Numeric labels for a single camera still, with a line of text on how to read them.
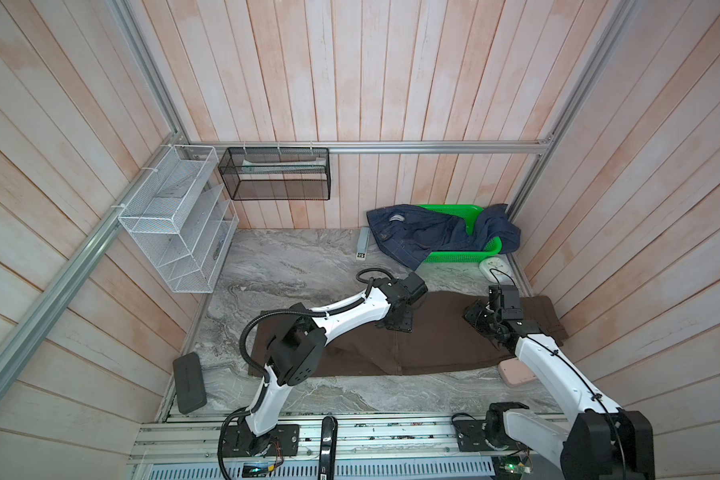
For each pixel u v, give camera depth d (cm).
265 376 53
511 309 65
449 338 93
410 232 110
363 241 111
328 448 69
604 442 39
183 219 68
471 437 73
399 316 63
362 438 75
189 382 80
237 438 68
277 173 104
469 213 117
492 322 65
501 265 107
